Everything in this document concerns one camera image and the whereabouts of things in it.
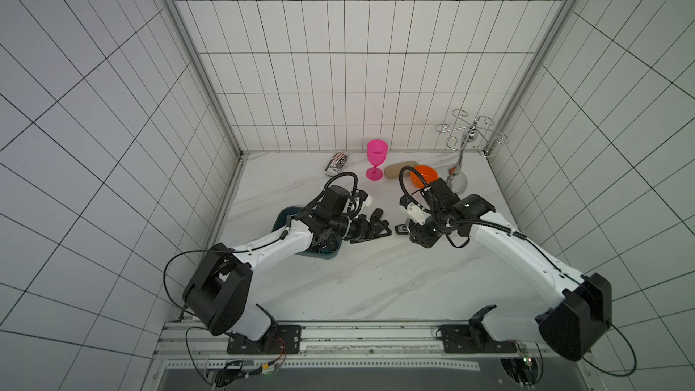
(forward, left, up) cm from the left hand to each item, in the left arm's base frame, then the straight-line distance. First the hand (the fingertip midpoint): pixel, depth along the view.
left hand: (377, 239), depth 76 cm
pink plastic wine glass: (+36, -2, -1) cm, 36 cm away
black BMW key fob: (+11, -10, -14) cm, 20 cm away
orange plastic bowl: (+35, -23, -12) cm, 44 cm away
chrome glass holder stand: (+32, -33, +13) cm, 48 cm away
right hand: (+5, -12, -2) cm, 13 cm away
